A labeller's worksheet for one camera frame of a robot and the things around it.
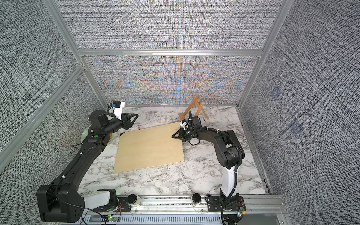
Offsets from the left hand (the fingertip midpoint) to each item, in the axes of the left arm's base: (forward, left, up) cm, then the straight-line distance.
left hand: (137, 113), depth 76 cm
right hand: (-1, -19, -22) cm, 29 cm away
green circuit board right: (-45, -51, -26) cm, 73 cm away
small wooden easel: (+11, -37, -10) cm, 40 cm away
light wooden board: (-7, -3, -27) cm, 28 cm away
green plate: (+5, +42, -26) cm, 50 cm away
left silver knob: (-39, 0, -19) cm, 43 cm away
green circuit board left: (-45, +13, -29) cm, 54 cm away
